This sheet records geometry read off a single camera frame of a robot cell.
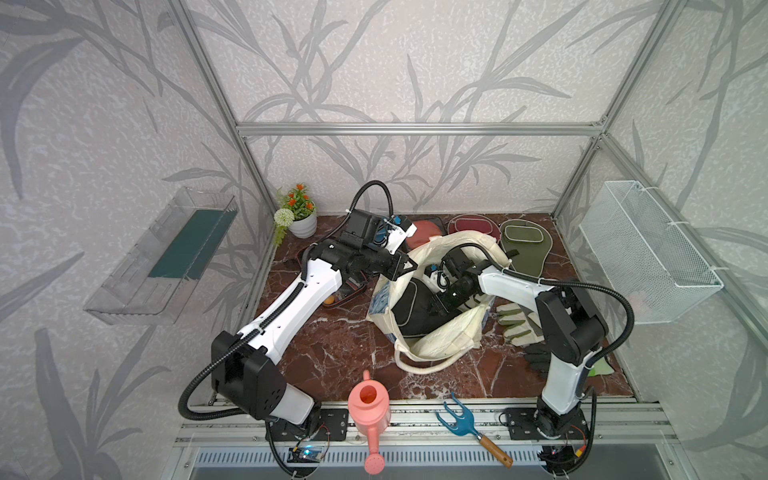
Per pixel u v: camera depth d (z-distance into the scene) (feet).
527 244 3.59
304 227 3.50
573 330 1.62
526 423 2.41
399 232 2.22
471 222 3.79
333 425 2.43
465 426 2.41
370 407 2.18
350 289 3.17
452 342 2.25
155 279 2.13
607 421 2.49
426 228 3.79
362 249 1.93
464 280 2.32
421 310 2.92
